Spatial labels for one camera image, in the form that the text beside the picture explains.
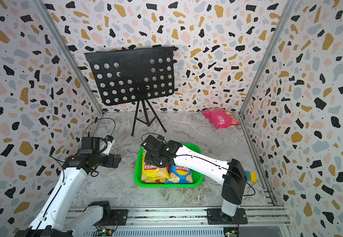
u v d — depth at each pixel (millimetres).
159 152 556
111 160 702
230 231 712
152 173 748
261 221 735
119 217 732
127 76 732
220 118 1044
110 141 704
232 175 427
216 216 747
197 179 780
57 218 398
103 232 706
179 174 808
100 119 1218
